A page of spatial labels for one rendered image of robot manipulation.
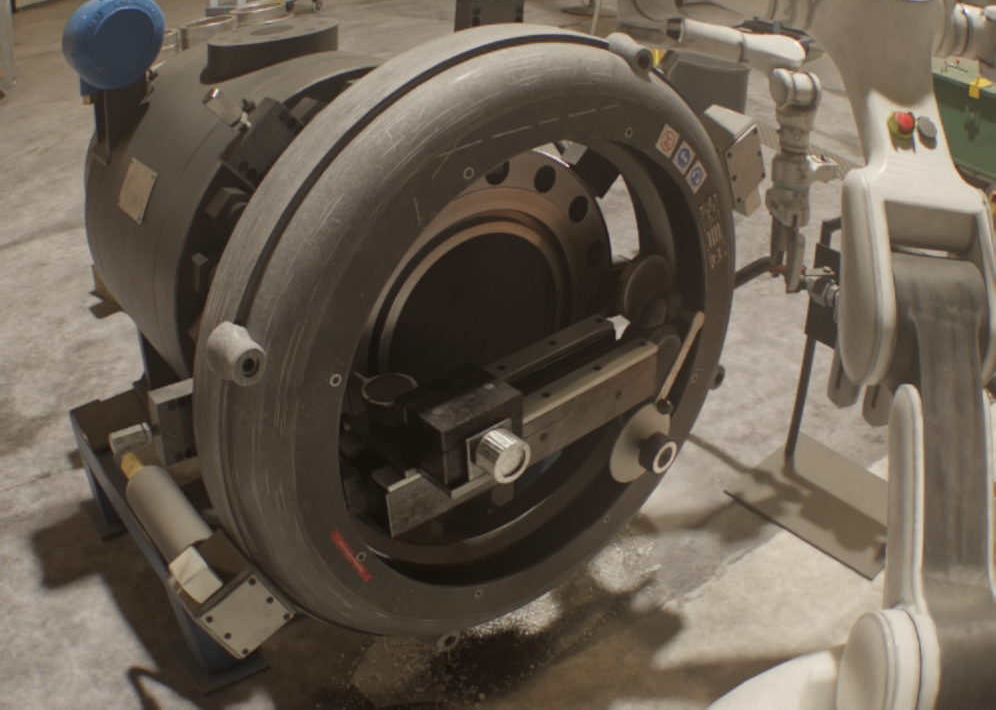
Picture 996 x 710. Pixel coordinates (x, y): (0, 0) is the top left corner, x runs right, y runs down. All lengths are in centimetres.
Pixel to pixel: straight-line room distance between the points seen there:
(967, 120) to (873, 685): 350
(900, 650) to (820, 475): 117
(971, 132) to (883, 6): 306
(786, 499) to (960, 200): 99
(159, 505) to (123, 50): 70
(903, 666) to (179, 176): 104
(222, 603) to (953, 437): 79
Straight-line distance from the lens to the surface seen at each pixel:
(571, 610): 160
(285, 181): 84
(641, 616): 161
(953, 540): 95
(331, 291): 82
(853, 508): 191
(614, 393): 111
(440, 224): 104
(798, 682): 105
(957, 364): 99
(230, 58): 135
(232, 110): 87
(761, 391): 223
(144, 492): 116
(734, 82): 372
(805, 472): 197
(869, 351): 98
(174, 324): 120
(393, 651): 154
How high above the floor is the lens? 115
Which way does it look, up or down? 30 degrees down
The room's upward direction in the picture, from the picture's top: straight up
